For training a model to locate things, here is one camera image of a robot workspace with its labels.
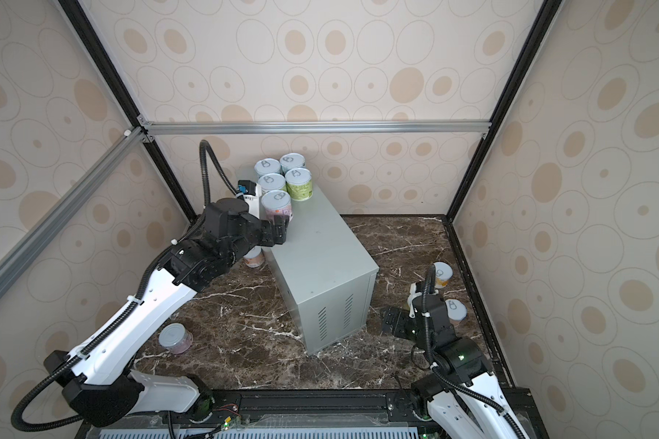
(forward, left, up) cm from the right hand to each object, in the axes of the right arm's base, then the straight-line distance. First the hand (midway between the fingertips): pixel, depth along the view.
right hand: (396, 313), depth 75 cm
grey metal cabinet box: (+1, +19, +18) cm, 27 cm away
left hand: (+15, +30, +25) cm, 41 cm away
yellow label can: (+21, -22, -11) cm, 32 cm away
